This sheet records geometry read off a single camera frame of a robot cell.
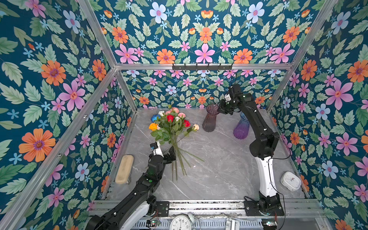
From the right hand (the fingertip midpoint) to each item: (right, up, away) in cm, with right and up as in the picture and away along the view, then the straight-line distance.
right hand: (221, 106), depth 93 cm
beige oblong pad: (-60, -38, -9) cm, 71 cm away
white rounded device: (+37, -44, -13) cm, 59 cm away
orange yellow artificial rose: (-48, -14, +12) cm, 52 cm away
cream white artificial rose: (-16, -14, +12) cm, 25 cm away
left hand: (-33, -26, -9) cm, 43 cm away
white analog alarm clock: (-24, -58, -25) cm, 68 cm away
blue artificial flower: (-47, -7, +11) cm, 49 cm away
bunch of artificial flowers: (-35, -14, +9) cm, 39 cm away
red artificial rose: (-35, -7, +9) cm, 37 cm away
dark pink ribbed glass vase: (-6, -11, +14) cm, 19 cm away
